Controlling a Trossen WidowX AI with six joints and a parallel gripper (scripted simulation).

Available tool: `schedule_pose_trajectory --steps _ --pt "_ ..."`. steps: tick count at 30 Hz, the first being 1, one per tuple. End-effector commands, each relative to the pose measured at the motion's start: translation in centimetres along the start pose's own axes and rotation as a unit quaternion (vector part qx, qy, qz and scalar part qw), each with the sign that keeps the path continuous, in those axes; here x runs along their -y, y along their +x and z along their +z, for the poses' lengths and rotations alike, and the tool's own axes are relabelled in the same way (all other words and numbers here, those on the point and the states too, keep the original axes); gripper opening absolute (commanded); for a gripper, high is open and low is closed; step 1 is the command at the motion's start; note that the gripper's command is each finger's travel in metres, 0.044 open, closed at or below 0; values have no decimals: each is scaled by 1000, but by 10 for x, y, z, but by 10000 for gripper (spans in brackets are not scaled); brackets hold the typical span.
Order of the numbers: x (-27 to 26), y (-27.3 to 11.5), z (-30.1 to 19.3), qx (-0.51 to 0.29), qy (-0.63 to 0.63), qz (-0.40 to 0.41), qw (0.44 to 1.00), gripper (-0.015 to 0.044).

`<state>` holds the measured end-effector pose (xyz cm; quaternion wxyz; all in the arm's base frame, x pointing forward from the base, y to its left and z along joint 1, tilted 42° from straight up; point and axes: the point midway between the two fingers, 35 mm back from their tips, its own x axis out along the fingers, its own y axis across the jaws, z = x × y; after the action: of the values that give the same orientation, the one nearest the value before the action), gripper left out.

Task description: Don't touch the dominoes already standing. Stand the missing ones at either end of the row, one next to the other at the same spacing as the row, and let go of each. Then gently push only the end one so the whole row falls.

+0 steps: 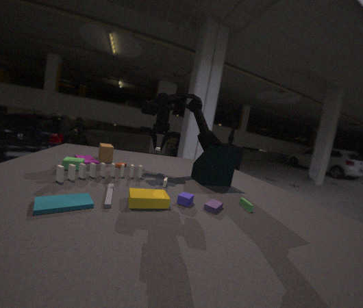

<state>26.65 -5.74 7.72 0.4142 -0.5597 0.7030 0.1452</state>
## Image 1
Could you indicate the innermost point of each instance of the teal flat block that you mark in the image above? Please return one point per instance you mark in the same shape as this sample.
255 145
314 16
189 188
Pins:
58 203

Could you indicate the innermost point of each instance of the green rectangular block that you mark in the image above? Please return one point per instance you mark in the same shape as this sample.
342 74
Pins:
72 160
246 204

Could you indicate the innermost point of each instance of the orange rectangular block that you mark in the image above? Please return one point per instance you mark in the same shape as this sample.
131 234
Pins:
119 165

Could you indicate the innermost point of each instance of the purple flat block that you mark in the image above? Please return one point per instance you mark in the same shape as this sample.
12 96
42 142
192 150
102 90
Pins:
213 206
88 159

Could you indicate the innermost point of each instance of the small blue cube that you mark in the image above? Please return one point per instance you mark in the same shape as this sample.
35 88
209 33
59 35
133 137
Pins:
185 199

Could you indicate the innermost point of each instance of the yellow rectangular block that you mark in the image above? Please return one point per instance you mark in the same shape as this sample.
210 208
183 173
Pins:
148 199

